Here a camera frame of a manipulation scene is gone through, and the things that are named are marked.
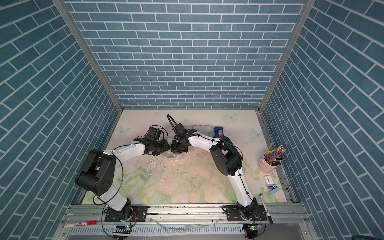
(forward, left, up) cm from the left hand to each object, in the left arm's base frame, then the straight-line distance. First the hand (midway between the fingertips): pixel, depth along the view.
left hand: (172, 148), depth 94 cm
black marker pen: (-34, -51, -2) cm, 61 cm away
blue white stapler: (-24, -59, -2) cm, 63 cm away
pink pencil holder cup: (-15, -53, +6) cm, 55 cm away
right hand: (-2, -1, -1) cm, 3 cm away
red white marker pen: (-40, +39, -4) cm, 56 cm away
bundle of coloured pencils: (-9, -58, +9) cm, 60 cm away
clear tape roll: (+10, -31, +3) cm, 33 cm away
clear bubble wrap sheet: (+12, -22, +3) cm, 25 cm away
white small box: (-19, -57, -2) cm, 60 cm away
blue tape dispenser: (+13, -29, +2) cm, 32 cm away
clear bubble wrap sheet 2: (-5, +1, 0) cm, 5 cm away
